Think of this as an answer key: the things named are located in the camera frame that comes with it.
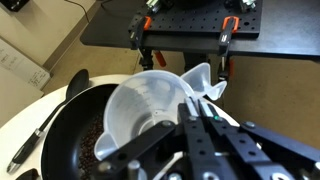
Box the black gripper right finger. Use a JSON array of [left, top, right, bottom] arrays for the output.
[[199, 99, 320, 180]]

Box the small black device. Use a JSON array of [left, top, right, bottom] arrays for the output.
[[0, 0, 30, 13]]

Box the coffee beans pile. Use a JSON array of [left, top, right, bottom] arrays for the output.
[[78, 113, 108, 180]]

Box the black workbench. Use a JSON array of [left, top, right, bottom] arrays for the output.
[[79, 0, 320, 73]]

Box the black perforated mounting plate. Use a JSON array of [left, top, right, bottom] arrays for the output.
[[128, 0, 263, 40]]

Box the clear plastic measuring cup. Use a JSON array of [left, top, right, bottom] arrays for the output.
[[93, 62, 228, 162]]

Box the black floor cable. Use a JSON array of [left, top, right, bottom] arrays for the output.
[[64, 0, 114, 24]]

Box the black cooking pot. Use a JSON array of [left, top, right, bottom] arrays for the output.
[[14, 83, 188, 180]]

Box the white handwritten paper sheet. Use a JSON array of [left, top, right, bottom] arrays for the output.
[[0, 38, 52, 90]]

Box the black orange bar clamp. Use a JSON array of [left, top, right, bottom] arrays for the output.
[[129, 15, 167, 71], [217, 15, 241, 81]]

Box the black ladle spoon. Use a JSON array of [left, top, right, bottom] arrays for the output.
[[6, 68, 90, 175]]

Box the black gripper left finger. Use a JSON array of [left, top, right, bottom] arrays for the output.
[[96, 96, 214, 180]]

